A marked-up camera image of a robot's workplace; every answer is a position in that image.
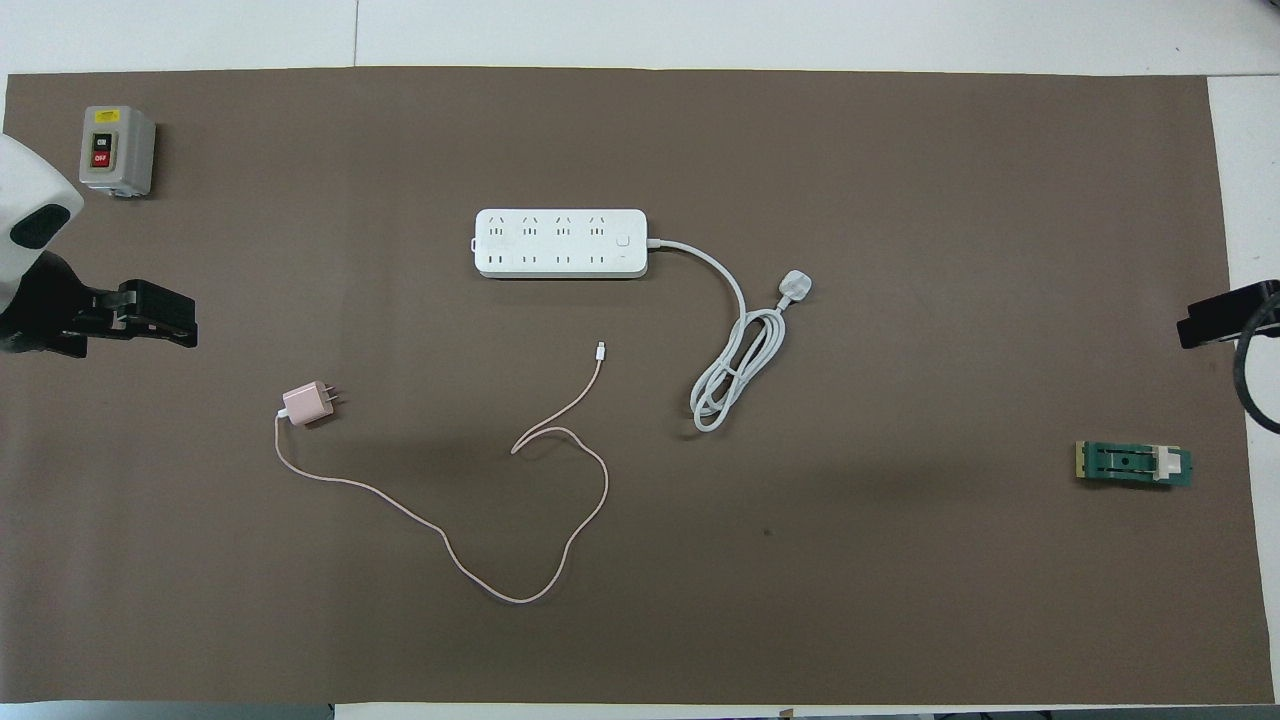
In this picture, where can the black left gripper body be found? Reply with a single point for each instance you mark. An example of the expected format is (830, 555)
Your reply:
(40, 305)

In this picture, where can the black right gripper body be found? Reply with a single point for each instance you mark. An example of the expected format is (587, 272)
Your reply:
(1272, 305)

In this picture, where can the pink charger adapter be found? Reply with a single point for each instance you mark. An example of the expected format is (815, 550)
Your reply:
(310, 402)

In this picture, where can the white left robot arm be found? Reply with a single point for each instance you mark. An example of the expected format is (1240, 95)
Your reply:
(25, 215)

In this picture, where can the white power strip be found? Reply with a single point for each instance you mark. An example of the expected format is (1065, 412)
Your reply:
(560, 243)

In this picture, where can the green circuit board module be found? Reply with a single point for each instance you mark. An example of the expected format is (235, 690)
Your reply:
(1130, 465)

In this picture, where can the brown table mat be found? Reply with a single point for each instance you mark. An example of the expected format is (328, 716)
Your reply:
(800, 600)

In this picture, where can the grey on-off switch box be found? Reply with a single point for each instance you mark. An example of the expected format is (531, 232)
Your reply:
(115, 150)

